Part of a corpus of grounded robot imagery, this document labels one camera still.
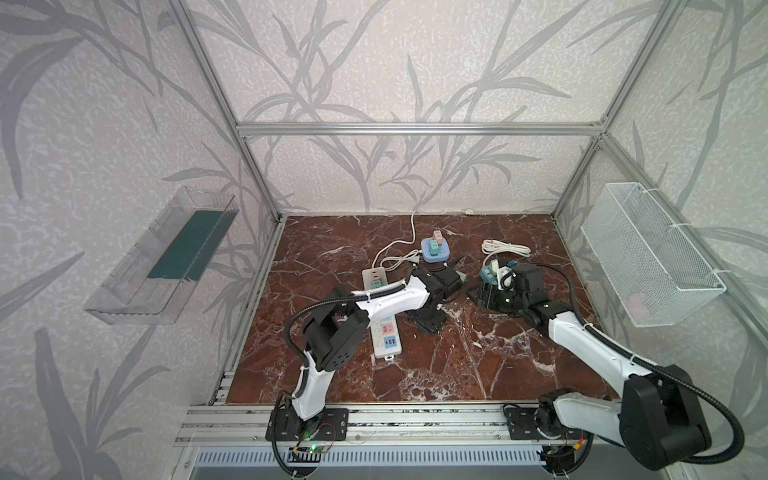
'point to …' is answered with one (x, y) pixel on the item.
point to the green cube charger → (494, 265)
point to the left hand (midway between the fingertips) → (430, 314)
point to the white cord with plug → (389, 263)
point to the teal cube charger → (434, 247)
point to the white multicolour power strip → (385, 339)
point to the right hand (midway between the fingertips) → (475, 284)
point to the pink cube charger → (438, 237)
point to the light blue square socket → (443, 254)
